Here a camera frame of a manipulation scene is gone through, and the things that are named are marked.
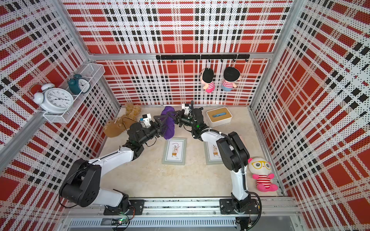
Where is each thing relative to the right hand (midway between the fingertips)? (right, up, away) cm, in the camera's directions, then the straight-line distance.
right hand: (167, 113), depth 81 cm
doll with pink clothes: (+24, +25, +15) cm, 38 cm away
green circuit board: (-19, -53, -12) cm, 58 cm away
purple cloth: (+2, -5, -3) cm, 6 cm away
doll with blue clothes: (+40, +25, +12) cm, 49 cm away
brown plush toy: (-35, -7, +14) cm, 39 cm away
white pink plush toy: (+54, -31, -1) cm, 62 cm away
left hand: (+2, -4, -1) cm, 5 cm away
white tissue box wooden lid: (+34, -2, +27) cm, 44 cm away
